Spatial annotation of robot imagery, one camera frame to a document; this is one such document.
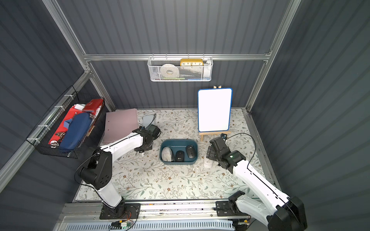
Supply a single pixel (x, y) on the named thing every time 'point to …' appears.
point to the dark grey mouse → (191, 151)
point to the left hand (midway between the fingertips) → (142, 146)
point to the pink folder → (120, 123)
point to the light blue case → (147, 119)
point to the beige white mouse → (166, 154)
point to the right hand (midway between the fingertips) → (217, 151)
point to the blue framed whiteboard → (214, 108)
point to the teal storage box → (179, 144)
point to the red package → (92, 107)
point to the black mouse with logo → (179, 156)
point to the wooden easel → (202, 133)
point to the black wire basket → (44, 132)
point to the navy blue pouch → (77, 127)
